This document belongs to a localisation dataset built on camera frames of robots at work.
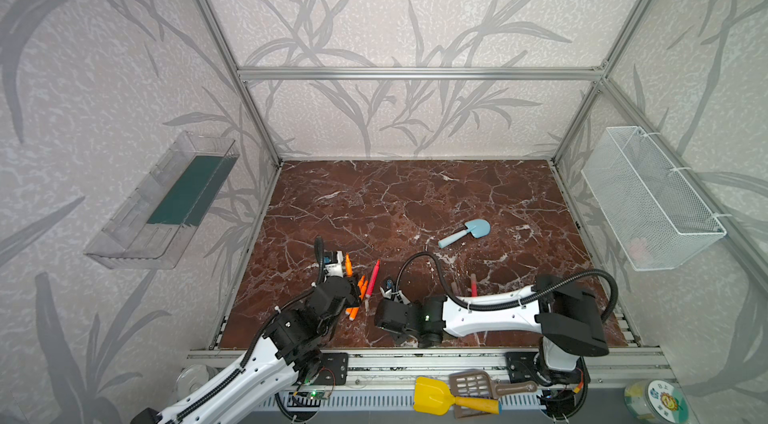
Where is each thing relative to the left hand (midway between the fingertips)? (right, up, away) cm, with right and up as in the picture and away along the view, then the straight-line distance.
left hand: (363, 269), depth 80 cm
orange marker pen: (-3, +2, -3) cm, 5 cm away
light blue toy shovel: (+37, +8, +21) cm, 43 cm away
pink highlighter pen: (+31, -6, +7) cm, 33 cm away
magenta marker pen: (+2, -5, +9) cm, 10 cm away
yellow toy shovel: (+18, -28, -10) cm, 35 cm away
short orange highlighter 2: (-3, -13, +2) cm, 13 cm away
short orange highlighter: (-1, -6, +7) cm, 9 cm away
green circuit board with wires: (-9, -27, -10) cm, 30 cm away
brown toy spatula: (+29, -25, -8) cm, 40 cm away
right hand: (+8, -12, 0) cm, 14 cm away
